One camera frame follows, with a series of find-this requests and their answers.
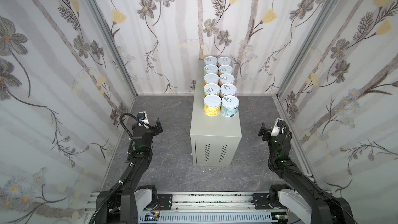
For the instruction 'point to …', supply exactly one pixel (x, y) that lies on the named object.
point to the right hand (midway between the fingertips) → (270, 122)
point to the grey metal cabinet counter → (215, 141)
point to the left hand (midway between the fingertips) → (146, 115)
